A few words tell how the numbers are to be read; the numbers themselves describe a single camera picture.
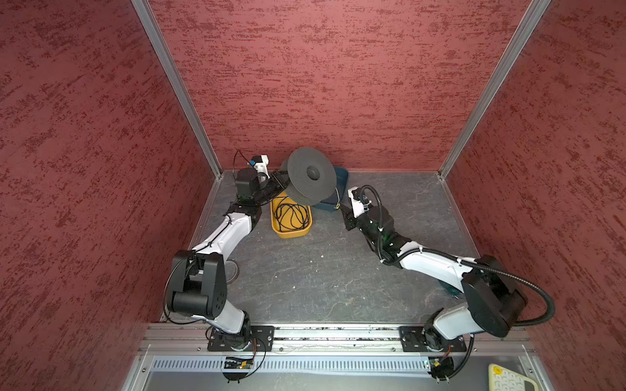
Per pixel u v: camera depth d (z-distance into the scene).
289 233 0.95
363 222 0.72
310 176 0.83
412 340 0.74
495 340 0.76
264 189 0.73
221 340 0.68
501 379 0.67
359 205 0.70
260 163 0.77
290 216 1.03
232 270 0.89
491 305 0.43
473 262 0.48
